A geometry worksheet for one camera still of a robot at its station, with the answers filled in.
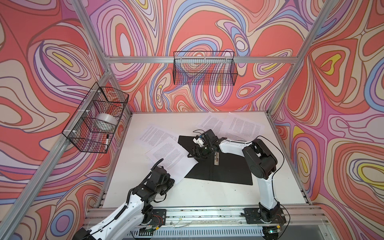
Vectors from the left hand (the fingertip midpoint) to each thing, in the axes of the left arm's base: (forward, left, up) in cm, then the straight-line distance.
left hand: (178, 179), depth 84 cm
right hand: (+13, -8, -1) cm, 15 cm away
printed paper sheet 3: (+46, -25, -2) cm, 53 cm away
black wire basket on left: (+12, +43, +31) cm, 55 cm away
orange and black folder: (+9, -25, -3) cm, 27 cm away
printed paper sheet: (+31, +20, -2) cm, 37 cm away
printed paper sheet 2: (+12, +1, -2) cm, 13 cm away
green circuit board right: (-24, -46, -3) cm, 52 cm away
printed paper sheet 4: (+40, -45, -3) cm, 60 cm away
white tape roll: (+16, +33, +31) cm, 48 cm away
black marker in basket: (+10, +33, +24) cm, 42 cm away
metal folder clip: (+15, -24, 0) cm, 28 cm away
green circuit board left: (-23, +15, -2) cm, 28 cm away
